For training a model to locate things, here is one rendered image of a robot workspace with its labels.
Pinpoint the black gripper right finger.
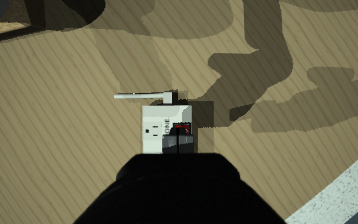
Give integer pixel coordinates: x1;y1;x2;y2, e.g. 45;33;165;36
178;127;194;153

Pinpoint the white power strip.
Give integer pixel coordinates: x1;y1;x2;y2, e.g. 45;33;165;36
114;92;192;153

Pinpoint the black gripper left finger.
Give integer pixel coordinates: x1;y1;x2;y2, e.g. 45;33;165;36
162;127;178;153

